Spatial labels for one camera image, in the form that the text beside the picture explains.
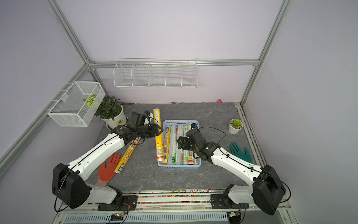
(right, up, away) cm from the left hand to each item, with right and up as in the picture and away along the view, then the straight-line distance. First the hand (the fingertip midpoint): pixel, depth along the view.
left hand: (161, 131), depth 80 cm
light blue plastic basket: (+15, +3, +20) cm, 25 cm away
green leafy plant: (-37, +14, +13) cm, 41 cm away
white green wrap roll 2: (+21, -18, +5) cm, 28 cm away
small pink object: (+45, +23, +44) cm, 67 cm away
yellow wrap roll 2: (+17, -16, +3) cm, 24 cm away
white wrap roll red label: (+11, -15, +9) cm, 20 cm away
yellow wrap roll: (-1, -6, -4) cm, 7 cm away
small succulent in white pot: (+49, +3, +17) cm, 52 cm away
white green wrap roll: (+6, -4, +17) cm, 18 cm away
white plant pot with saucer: (-33, +6, +21) cm, 39 cm away
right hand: (+13, -5, +2) cm, 14 cm away
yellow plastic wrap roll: (+2, -10, +12) cm, 16 cm away
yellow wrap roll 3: (-24, -16, +8) cm, 30 cm away
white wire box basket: (-51, +14, +3) cm, 53 cm away
